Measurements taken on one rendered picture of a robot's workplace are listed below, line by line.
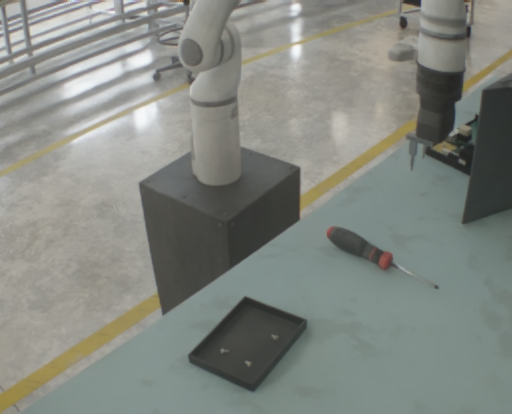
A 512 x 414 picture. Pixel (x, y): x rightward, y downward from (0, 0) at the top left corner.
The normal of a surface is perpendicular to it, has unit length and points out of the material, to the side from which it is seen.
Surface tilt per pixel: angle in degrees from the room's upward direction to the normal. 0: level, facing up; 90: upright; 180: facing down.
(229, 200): 0
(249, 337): 0
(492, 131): 90
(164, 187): 0
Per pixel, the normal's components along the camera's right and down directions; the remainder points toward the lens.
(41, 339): -0.03, -0.84
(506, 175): 0.33, 0.51
